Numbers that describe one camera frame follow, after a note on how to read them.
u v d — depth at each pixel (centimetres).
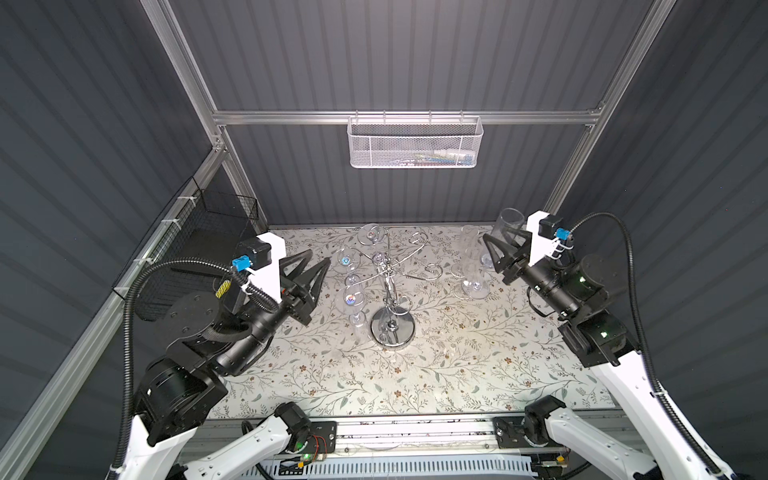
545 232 47
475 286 71
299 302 40
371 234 73
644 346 44
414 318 94
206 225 83
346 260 69
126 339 35
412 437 75
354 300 63
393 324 95
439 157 91
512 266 52
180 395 33
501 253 54
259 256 36
